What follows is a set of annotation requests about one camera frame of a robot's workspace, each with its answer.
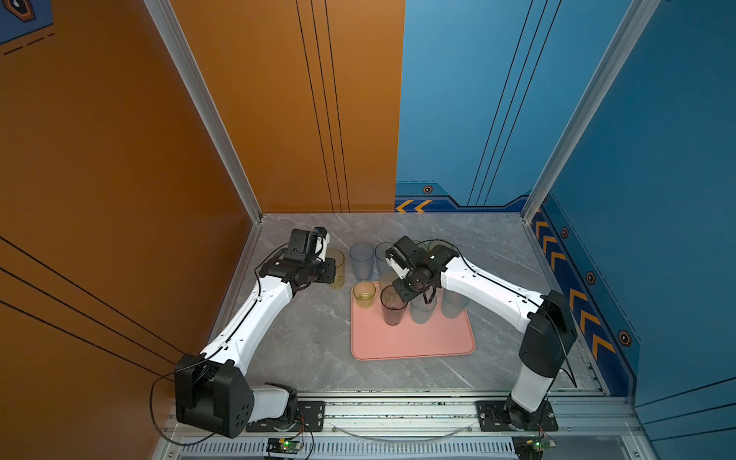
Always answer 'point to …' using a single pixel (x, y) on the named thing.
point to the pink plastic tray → (373, 338)
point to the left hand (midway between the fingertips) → (333, 263)
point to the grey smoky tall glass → (393, 307)
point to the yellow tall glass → (340, 262)
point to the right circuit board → (531, 447)
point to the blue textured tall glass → (361, 254)
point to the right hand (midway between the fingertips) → (404, 289)
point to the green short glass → (364, 292)
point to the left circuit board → (286, 446)
